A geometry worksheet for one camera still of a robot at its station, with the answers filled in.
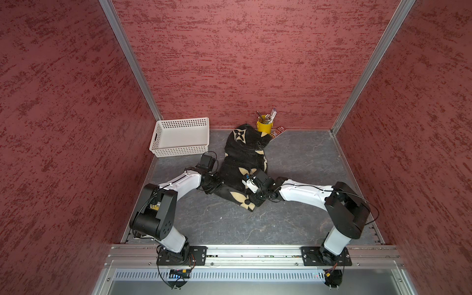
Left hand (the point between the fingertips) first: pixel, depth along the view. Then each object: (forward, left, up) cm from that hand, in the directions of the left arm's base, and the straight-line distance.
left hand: (222, 188), depth 91 cm
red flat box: (+41, -32, -1) cm, 52 cm away
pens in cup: (+37, -25, +14) cm, 47 cm away
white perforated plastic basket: (+35, +29, 0) cm, 46 cm away
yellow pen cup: (+40, -25, +4) cm, 47 cm away
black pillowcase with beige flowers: (+21, -11, 0) cm, 24 cm away
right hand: (-5, -16, -2) cm, 17 cm away
